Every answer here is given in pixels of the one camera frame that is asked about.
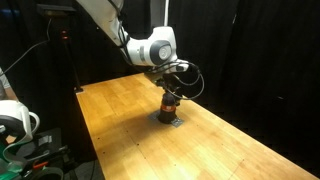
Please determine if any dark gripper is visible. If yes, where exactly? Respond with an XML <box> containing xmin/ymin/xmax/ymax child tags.
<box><xmin>151</xmin><ymin>71</ymin><xmax>183</xmax><ymax>106</ymax></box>

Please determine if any dark bottle with orange label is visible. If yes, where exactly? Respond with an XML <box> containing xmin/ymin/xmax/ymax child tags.
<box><xmin>157</xmin><ymin>93</ymin><xmax>178</xmax><ymax>125</ymax></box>

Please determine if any white metal pole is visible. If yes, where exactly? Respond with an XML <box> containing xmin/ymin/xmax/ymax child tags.
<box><xmin>162</xmin><ymin>0</ymin><xmax>170</xmax><ymax>28</ymax></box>

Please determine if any black equipment box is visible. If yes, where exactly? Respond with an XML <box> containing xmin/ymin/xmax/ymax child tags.
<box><xmin>14</xmin><ymin>128</ymin><xmax>73</xmax><ymax>171</ymax></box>

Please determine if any black round bucket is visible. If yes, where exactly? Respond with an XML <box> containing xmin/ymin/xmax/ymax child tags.
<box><xmin>28</xmin><ymin>165</ymin><xmax>65</xmax><ymax>180</ymax></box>

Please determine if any white round device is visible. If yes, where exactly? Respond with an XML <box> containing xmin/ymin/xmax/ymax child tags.
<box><xmin>0</xmin><ymin>99</ymin><xmax>41</xmax><ymax>145</ymax></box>

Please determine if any person in grey shirt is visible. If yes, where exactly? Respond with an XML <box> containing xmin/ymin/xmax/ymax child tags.
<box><xmin>0</xmin><ymin>67</ymin><xmax>18</xmax><ymax>102</ymax></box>

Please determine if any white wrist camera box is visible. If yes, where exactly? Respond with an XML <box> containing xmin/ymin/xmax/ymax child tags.
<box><xmin>172</xmin><ymin>61</ymin><xmax>190</xmax><ymax>74</ymax></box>

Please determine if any black looping gripper cable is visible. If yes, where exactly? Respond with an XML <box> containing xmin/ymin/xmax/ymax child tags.
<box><xmin>153</xmin><ymin>60</ymin><xmax>205</xmax><ymax>101</ymax></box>

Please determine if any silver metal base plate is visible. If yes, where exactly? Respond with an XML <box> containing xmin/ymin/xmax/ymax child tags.
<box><xmin>147</xmin><ymin>110</ymin><xmax>185</xmax><ymax>128</ymax></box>

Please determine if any black camera stand pole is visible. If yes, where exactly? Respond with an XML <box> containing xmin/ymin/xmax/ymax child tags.
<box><xmin>59</xmin><ymin>14</ymin><xmax>85</xmax><ymax>94</ymax></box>

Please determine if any black camera on stand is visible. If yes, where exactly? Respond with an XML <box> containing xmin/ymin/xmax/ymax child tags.
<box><xmin>35</xmin><ymin>3</ymin><xmax>77</xmax><ymax>18</ymax></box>

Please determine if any grey cable of stand camera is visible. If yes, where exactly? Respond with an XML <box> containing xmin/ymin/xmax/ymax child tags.
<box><xmin>2</xmin><ymin>18</ymin><xmax>53</xmax><ymax>75</ymax></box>

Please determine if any green cable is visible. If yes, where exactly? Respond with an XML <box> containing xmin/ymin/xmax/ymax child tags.
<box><xmin>1</xmin><ymin>133</ymin><xmax>34</xmax><ymax>174</ymax></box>

